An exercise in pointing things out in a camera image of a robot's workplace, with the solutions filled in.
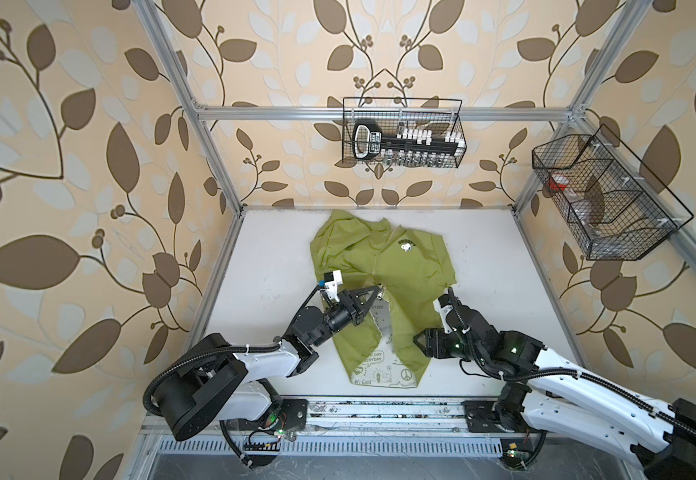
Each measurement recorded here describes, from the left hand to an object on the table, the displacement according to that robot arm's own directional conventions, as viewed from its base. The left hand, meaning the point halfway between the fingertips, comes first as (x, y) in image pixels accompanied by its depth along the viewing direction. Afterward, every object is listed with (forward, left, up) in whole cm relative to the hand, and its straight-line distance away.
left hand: (381, 290), depth 70 cm
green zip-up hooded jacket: (+20, -12, -21) cm, 31 cm away
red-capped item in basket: (+30, -48, +10) cm, 57 cm away
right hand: (-8, -12, -14) cm, 20 cm away
